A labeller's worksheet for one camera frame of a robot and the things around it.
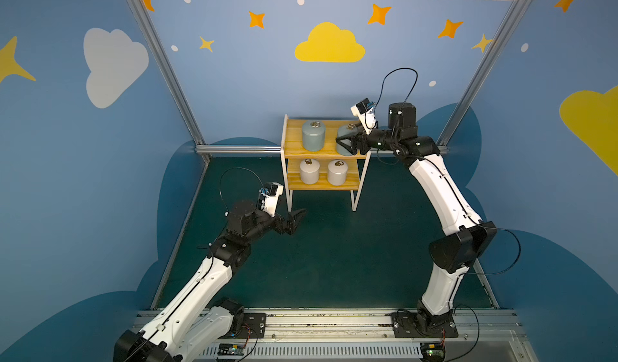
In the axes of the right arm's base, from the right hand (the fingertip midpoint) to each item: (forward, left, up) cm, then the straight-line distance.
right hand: (347, 131), depth 75 cm
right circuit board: (-53, -29, -42) cm, 74 cm away
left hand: (-19, +16, -13) cm, 28 cm away
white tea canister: (-3, +12, -17) cm, 21 cm away
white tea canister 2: (-3, +2, -17) cm, 17 cm away
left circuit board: (-57, +33, -40) cm, 77 cm away
